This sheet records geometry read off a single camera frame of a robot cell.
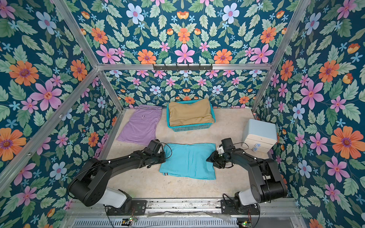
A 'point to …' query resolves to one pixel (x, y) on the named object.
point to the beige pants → (182, 113)
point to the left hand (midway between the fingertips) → (167, 156)
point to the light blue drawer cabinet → (259, 135)
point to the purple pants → (141, 128)
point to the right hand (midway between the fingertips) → (209, 161)
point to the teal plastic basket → (192, 101)
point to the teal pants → (188, 160)
